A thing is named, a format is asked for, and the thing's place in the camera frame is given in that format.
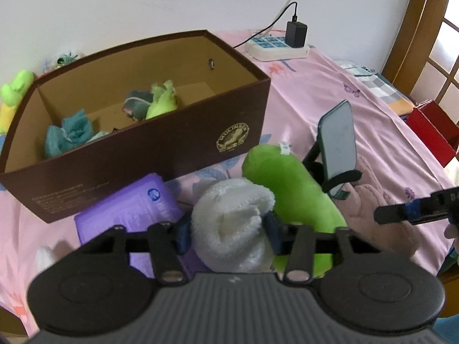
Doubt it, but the green plush toy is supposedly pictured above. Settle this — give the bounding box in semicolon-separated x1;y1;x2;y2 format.
241;142;348;278

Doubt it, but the person's right hand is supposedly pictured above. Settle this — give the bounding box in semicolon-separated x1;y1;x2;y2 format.
444;221;459;259

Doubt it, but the green yellow frog plush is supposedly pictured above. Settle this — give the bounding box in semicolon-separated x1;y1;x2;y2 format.
0;70;35;135

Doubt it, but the purple soft packet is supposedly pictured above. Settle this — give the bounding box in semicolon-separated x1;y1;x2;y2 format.
74;173;187;276

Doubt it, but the red box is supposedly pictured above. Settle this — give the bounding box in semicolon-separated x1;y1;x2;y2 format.
405;100;459;168

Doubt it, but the checkered cloth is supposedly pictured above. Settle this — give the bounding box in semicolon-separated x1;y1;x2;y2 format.
335;59;418;117

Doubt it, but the light green small plush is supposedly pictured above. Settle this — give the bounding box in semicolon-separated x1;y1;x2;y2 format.
145;80;179;120

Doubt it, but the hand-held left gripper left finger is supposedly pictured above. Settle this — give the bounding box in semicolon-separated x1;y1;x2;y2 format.
81;218;194;284

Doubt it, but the white towel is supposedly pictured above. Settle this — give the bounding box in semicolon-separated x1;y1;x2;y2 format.
190;178;276;273

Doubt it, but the black phone stand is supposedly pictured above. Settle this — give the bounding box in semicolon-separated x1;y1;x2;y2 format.
301;140;363;201

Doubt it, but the brown cardboard box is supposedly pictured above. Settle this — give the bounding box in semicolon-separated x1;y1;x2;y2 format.
0;30;272;224

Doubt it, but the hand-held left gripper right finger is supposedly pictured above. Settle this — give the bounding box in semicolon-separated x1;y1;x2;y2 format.
263;213;384;284

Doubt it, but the teal plush toy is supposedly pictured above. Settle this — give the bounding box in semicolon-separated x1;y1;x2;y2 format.
45;109;108;158

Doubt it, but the black charging cable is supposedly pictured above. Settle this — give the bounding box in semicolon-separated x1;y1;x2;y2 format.
233;2;299;49

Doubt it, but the white power strip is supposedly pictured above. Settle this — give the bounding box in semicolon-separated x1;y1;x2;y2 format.
245;35;311;61

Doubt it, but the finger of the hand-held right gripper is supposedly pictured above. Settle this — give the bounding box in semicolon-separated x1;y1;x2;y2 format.
374;197;433;226

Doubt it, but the black charger adapter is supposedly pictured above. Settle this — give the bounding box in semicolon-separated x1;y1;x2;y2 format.
286;21;308;49

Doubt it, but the grey plush toy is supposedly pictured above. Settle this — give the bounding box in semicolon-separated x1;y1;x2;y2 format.
123;89;154;120

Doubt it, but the mauve pink plush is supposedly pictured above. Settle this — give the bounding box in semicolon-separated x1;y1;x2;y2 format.
337;158;425;259

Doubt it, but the phone with green case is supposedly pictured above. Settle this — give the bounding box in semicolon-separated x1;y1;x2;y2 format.
318;99;358;180

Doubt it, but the small panda plush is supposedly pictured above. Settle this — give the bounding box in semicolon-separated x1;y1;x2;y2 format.
54;52;79;67

